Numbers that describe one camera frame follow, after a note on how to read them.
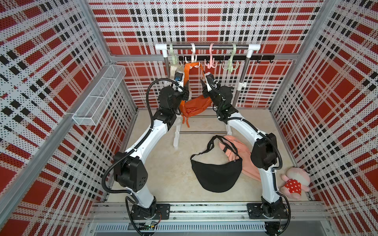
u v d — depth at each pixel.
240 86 0.79
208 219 0.73
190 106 0.94
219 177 0.84
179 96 0.65
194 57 0.70
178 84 0.61
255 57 0.91
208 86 0.78
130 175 0.45
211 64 0.70
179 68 0.72
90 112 0.70
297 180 0.78
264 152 0.55
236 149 0.88
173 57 0.70
